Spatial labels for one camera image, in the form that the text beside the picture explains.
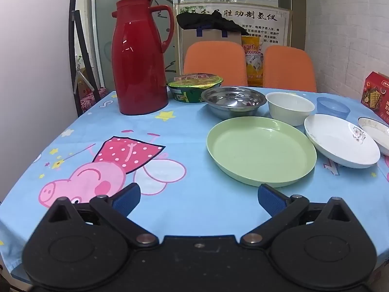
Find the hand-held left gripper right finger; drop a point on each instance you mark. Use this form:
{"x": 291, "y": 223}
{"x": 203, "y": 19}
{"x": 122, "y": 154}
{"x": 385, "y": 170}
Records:
{"x": 270, "y": 198}

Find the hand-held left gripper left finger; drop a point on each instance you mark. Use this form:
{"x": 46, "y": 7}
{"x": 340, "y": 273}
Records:
{"x": 128, "y": 198}

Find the green plate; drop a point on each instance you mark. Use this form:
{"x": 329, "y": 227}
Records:
{"x": 258, "y": 152}

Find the stainless steel bowl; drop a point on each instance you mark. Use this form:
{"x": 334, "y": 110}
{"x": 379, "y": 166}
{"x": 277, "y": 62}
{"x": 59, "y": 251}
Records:
{"x": 232, "y": 100}

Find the blue printed tablecloth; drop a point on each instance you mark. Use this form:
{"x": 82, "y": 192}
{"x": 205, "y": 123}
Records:
{"x": 188, "y": 146}

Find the white floral plate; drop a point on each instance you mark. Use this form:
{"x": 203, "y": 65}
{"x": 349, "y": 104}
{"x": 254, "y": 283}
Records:
{"x": 337, "y": 143}

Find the white bowl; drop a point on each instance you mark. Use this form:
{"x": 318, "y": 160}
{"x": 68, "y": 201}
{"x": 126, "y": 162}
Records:
{"x": 288, "y": 109}

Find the blue plastic bowl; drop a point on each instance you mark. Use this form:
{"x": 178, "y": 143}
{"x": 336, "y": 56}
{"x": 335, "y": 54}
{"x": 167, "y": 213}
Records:
{"x": 334, "y": 108}

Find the green instant noodle bowl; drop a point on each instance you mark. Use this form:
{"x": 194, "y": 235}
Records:
{"x": 190, "y": 89}

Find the white plate brown rim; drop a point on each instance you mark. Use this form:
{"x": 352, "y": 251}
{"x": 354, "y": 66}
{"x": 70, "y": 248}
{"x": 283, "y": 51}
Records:
{"x": 378, "y": 132}

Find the orange chair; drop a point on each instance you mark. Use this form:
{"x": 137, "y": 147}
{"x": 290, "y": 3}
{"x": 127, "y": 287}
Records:
{"x": 288, "y": 70}
{"x": 212, "y": 60}

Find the red thermos jug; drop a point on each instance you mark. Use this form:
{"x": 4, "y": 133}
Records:
{"x": 138, "y": 67}

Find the yellow bag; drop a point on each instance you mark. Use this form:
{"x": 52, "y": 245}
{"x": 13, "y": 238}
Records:
{"x": 253, "y": 60}

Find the red snack box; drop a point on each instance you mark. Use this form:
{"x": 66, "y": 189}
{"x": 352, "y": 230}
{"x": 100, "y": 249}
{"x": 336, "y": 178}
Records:
{"x": 375, "y": 97}

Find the black metal stand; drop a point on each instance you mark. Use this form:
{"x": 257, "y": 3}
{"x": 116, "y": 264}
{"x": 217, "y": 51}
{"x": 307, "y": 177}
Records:
{"x": 83, "y": 42}

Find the cardboard box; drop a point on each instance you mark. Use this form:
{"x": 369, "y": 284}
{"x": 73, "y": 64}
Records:
{"x": 209, "y": 36}

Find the black cloth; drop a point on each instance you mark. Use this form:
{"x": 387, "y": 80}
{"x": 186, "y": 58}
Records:
{"x": 209, "y": 21}

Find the white wall poster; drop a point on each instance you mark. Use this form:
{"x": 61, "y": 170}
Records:
{"x": 267, "y": 24}

